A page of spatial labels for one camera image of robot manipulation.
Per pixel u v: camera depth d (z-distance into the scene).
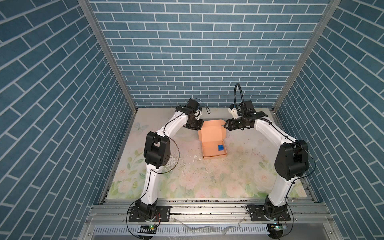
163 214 0.74
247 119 0.68
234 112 0.84
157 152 0.57
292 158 0.50
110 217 0.74
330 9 0.71
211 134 0.97
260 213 0.74
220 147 0.98
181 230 0.71
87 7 0.70
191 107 0.78
